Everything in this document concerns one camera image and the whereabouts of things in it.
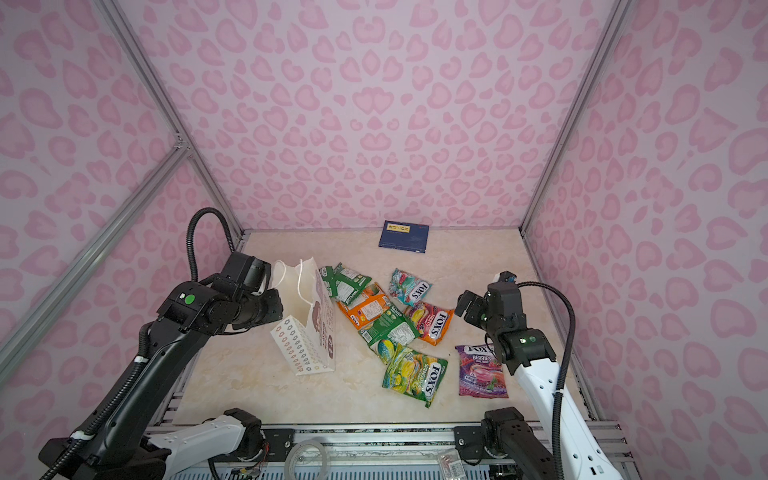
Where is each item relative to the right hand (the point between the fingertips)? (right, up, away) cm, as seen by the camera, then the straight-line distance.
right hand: (472, 301), depth 77 cm
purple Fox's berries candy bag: (+4, -20, +5) cm, 21 cm away
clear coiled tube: (-44, -35, -9) cm, 57 cm away
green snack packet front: (-21, -10, +13) cm, 26 cm away
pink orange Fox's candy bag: (-9, -8, +14) cm, 18 cm away
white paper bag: (-41, -7, -6) cm, 42 cm away
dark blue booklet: (-16, +19, +41) cm, 48 cm away
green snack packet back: (-38, +2, +24) cm, 45 cm away
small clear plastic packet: (-7, -36, -9) cm, 38 cm away
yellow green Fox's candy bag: (-15, -20, +4) cm, 26 cm away
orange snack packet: (-29, -6, +18) cm, 34 cm away
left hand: (-47, 0, -7) cm, 48 cm away
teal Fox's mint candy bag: (-16, +1, +21) cm, 27 cm away
